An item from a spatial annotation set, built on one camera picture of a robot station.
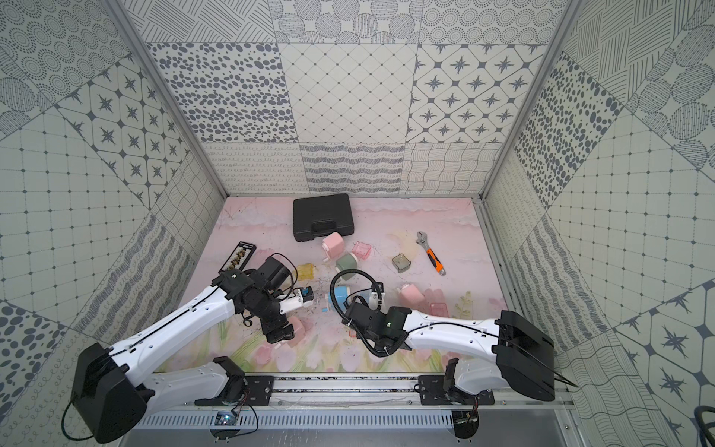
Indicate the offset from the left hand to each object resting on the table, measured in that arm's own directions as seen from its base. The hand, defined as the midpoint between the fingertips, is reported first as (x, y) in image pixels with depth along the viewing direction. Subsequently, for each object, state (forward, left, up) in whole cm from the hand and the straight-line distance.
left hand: (292, 323), depth 76 cm
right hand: (+2, -22, -5) cm, 22 cm away
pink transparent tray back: (+32, -18, -10) cm, 38 cm away
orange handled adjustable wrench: (+30, -44, -9) cm, 54 cm away
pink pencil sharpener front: (+11, -35, -4) cm, 37 cm away
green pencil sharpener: (+22, -14, -3) cm, 27 cm away
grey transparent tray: (+26, -32, -9) cm, 43 cm away
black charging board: (+26, +27, -8) cm, 39 cm away
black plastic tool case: (+42, -1, -3) cm, 43 cm away
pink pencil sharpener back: (+29, -8, -3) cm, 30 cm away
